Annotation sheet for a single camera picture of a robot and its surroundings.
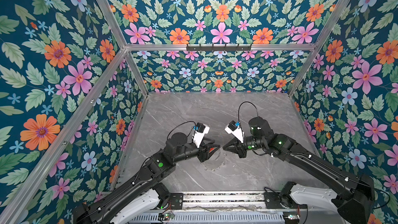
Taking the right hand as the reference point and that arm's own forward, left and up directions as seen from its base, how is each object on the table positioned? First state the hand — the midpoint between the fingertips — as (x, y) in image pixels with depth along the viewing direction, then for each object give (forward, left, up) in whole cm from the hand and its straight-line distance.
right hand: (224, 146), depth 68 cm
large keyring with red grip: (-4, +6, +6) cm, 9 cm away
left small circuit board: (-24, +27, -23) cm, 43 cm away
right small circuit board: (-24, -31, -24) cm, 46 cm away
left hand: (-2, +3, +6) cm, 6 cm away
